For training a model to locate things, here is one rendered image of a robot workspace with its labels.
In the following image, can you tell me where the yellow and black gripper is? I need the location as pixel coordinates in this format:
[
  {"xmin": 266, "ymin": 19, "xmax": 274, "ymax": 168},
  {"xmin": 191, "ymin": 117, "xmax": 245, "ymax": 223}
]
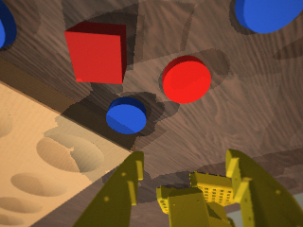
[{"xmin": 72, "ymin": 148, "xmax": 303, "ymax": 227}]

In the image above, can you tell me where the red disc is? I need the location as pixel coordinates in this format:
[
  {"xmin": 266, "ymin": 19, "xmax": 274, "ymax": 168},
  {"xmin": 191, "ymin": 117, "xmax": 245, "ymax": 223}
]
[{"xmin": 162, "ymin": 56, "xmax": 211, "ymax": 104}]

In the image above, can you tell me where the red cube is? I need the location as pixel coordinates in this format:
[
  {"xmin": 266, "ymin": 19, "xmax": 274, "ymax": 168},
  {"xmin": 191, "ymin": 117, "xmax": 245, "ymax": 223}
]
[{"xmin": 64, "ymin": 22, "xmax": 127, "ymax": 84}]

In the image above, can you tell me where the blue disc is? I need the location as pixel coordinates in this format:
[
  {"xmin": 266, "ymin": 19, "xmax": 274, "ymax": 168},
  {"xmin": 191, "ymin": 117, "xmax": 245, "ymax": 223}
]
[
  {"xmin": 0, "ymin": 0, "xmax": 17, "ymax": 48},
  {"xmin": 235, "ymin": 0, "xmax": 303, "ymax": 33},
  {"xmin": 106, "ymin": 96, "xmax": 147, "ymax": 134}
]

